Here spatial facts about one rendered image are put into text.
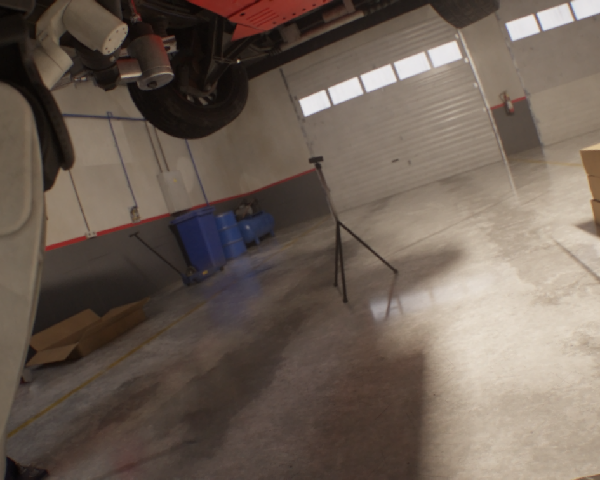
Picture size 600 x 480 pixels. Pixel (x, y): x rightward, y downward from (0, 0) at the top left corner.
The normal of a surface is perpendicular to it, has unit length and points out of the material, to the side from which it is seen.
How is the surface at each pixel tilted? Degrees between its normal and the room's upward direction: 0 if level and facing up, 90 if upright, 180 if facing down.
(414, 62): 90
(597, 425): 0
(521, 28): 90
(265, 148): 90
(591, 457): 0
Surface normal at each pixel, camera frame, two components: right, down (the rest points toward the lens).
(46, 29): 0.34, -0.03
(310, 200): -0.31, 0.19
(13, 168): 0.56, -0.12
